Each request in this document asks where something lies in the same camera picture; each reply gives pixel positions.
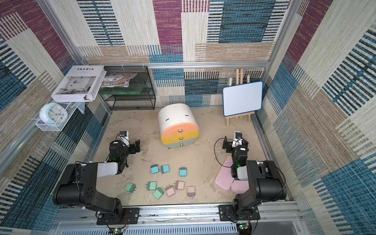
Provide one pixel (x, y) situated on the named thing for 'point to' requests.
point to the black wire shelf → (139, 95)
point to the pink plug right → (191, 191)
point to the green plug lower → (158, 193)
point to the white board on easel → (242, 99)
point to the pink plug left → (170, 191)
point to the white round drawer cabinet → (174, 113)
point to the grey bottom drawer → (180, 145)
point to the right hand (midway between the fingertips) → (235, 135)
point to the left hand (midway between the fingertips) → (131, 140)
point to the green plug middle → (152, 185)
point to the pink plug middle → (179, 185)
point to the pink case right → (240, 186)
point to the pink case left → (224, 179)
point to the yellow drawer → (169, 140)
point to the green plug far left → (130, 187)
